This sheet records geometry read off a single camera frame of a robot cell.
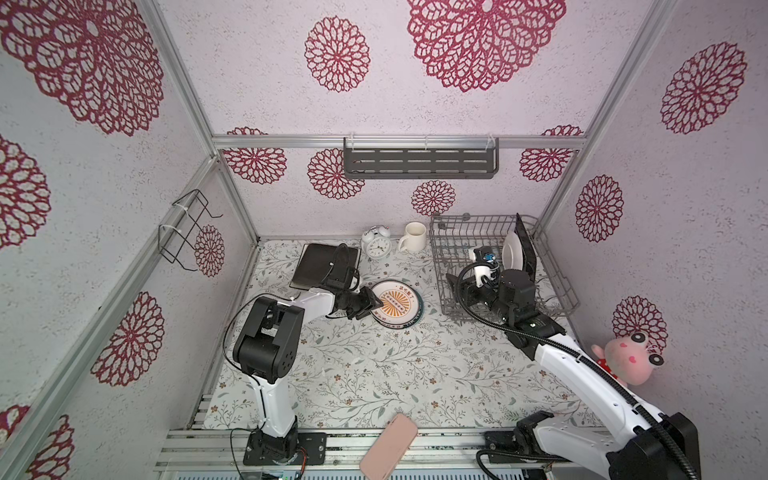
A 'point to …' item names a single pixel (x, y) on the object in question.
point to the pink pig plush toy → (629, 358)
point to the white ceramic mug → (415, 237)
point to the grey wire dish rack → (455, 236)
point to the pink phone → (388, 450)
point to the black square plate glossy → (530, 257)
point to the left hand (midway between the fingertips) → (380, 306)
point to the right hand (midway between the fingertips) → (462, 266)
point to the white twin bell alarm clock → (376, 242)
